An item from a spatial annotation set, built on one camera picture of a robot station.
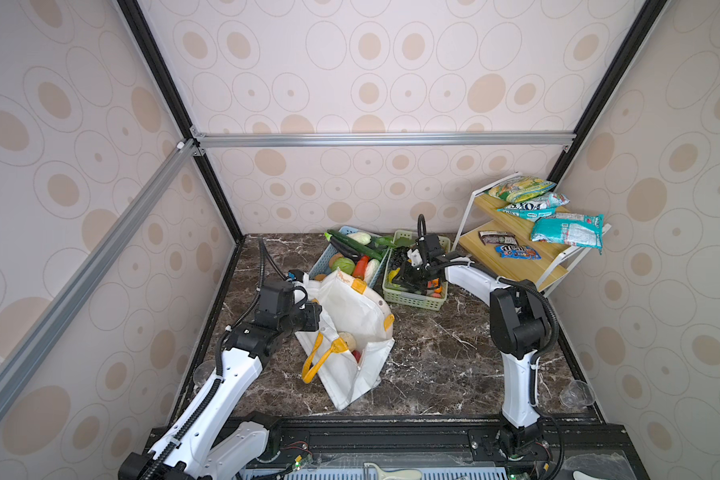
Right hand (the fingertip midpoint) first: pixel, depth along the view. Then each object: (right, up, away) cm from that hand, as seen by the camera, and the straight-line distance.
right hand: (395, 279), depth 98 cm
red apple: (-12, -16, -29) cm, 35 cm away
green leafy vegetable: (+2, +13, +11) cm, 17 cm away
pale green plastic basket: (+14, -4, +2) cm, 15 cm away
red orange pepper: (-12, +3, +1) cm, 12 cm away
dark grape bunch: (+2, +8, +7) cm, 10 cm away
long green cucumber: (-12, +11, +8) cm, 19 cm away
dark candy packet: (+32, +13, -3) cm, 35 cm away
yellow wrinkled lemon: (-1, +2, +1) cm, 2 cm away
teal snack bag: (+39, +14, -27) cm, 50 cm away
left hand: (-20, -5, -21) cm, 30 cm away
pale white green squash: (-12, +15, +10) cm, 22 cm away
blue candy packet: (+39, +9, -6) cm, 40 cm away
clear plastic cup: (+48, -31, -17) cm, 60 cm away
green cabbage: (-17, +5, +2) cm, 18 cm away
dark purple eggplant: (-18, +11, +8) cm, 22 cm away
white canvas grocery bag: (-13, -16, -12) cm, 24 cm away
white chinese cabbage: (-7, +4, +4) cm, 9 cm away
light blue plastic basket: (-25, +5, +7) cm, 27 cm away
